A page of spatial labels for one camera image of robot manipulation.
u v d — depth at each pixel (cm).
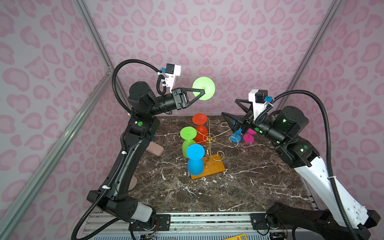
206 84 48
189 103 50
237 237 68
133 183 85
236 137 106
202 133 69
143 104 41
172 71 46
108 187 38
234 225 73
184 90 49
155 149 99
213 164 91
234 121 47
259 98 42
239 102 56
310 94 40
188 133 66
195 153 61
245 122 46
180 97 47
